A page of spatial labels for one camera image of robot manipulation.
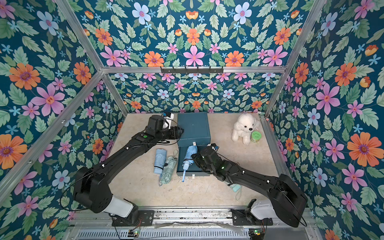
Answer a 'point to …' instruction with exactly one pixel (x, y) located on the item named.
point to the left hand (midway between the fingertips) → (182, 130)
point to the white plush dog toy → (246, 123)
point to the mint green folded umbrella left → (169, 169)
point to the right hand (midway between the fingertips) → (190, 155)
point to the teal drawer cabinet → (193, 129)
